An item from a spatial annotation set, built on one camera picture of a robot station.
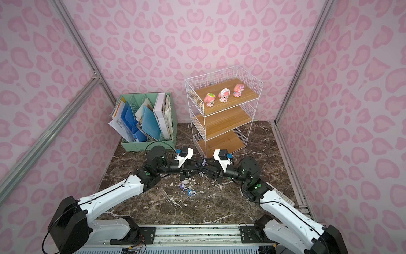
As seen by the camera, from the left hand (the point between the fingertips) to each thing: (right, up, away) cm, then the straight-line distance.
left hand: (203, 166), depth 66 cm
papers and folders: (-34, +21, +30) cm, 50 cm away
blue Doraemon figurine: (-7, -18, +19) cm, 27 cm away
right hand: (-1, +1, -2) cm, 2 cm away
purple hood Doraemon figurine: (-13, -15, +21) cm, 29 cm away
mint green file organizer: (-46, +36, +36) cm, 69 cm away
